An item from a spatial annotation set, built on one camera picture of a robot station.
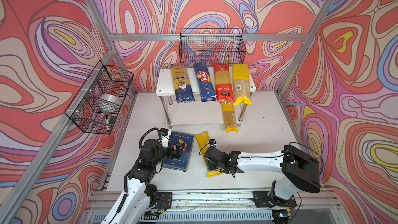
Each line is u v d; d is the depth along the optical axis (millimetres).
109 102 703
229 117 933
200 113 986
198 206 725
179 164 784
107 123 719
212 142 768
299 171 435
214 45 959
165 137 653
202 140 922
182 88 709
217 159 641
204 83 717
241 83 731
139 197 524
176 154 705
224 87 703
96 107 733
